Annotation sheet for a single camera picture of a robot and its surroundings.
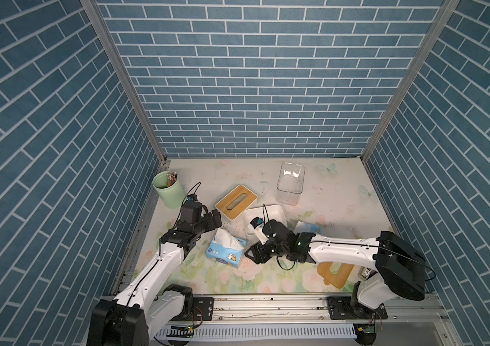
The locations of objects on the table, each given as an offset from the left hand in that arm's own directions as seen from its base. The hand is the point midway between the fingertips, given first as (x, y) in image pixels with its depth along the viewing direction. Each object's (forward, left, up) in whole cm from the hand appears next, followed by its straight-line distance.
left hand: (217, 215), depth 85 cm
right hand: (-13, -14, -3) cm, 19 cm away
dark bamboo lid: (-21, -46, -11) cm, 52 cm away
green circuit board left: (-36, +10, -15) cm, 40 cm away
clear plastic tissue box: (+26, -34, -11) cm, 44 cm away
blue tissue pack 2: (-3, -39, -5) cm, 40 cm away
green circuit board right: (-36, -53, -11) cm, 65 cm away
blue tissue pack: (-11, -4, -5) cm, 13 cm away
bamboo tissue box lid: (+8, -9, -7) cm, 14 cm away
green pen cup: (+9, +19, +1) cm, 21 cm away
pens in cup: (+14, +20, +6) cm, 25 cm away
